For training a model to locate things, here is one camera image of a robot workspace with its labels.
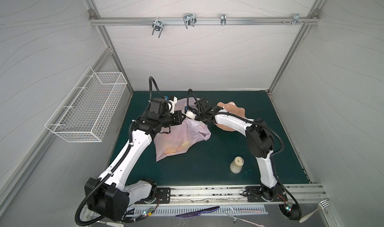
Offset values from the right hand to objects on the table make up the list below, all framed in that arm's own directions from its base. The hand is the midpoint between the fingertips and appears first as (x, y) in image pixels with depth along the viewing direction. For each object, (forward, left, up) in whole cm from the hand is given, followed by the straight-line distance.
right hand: (187, 122), depth 91 cm
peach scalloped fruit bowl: (+18, -31, -6) cm, 36 cm away
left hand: (-7, 0, +16) cm, 18 cm away
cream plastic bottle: (-24, -27, -1) cm, 37 cm away
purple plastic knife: (-45, -8, -8) cm, 46 cm away
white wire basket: (-11, +45, +23) cm, 51 cm away
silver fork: (-38, -70, -10) cm, 80 cm away
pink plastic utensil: (-46, -30, -8) cm, 56 cm away
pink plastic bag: (-14, +1, +7) cm, 16 cm away
